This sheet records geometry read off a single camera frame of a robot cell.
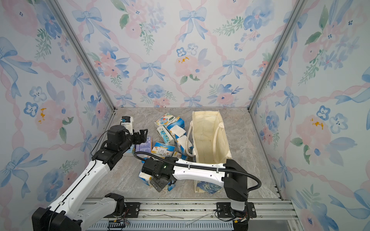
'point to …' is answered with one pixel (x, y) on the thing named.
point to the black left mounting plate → (132, 211)
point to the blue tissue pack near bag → (184, 145)
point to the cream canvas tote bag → (206, 139)
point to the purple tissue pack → (146, 146)
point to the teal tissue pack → (165, 134)
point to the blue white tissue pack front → (171, 186)
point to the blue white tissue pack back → (177, 128)
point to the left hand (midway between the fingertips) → (141, 129)
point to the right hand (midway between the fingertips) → (164, 177)
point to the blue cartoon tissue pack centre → (163, 149)
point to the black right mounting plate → (224, 210)
